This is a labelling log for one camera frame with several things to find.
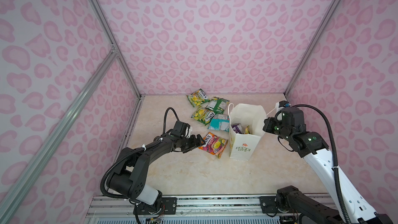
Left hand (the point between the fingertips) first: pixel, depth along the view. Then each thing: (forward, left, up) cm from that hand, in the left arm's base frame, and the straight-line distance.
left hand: (201, 142), depth 88 cm
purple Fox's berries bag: (+7, -21, +3) cm, 22 cm away
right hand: (+1, -31, +20) cm, 37 cm away
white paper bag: (-7, -23, +8) cm, 25 cm away
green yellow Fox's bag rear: (+21, -2, -3) cm, 22 cm away
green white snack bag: (+29, -13, -2) cm, 32 cm away
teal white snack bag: (+16, -12, -4) cm, 20 cm away
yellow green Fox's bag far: (+38, +2, -4) cm, 39 cm away
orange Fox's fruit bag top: (+4, -26, +5) cm, 27 cm away
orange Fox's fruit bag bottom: (0, -8, -3) cm, 9 cm away
